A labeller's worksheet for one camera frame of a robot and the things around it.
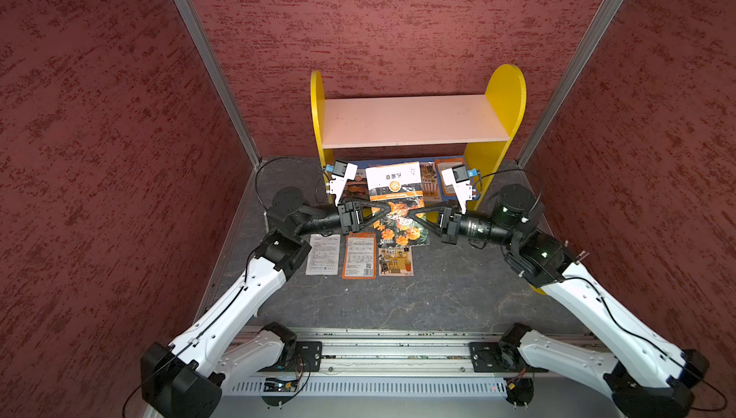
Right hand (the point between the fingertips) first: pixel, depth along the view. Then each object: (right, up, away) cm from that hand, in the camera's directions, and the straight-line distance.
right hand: (409, 223), depth 57 cm
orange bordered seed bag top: (-12, -16, +35) cm, 40 cm away
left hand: (-5, +1, 0) cm, 5 cm away
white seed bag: (-24, -16, +35) cm, 46 cm away
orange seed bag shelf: (+19, +15, +43) cm, 49 cm away
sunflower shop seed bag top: (-1, -17, +35) cm, 39 cm away
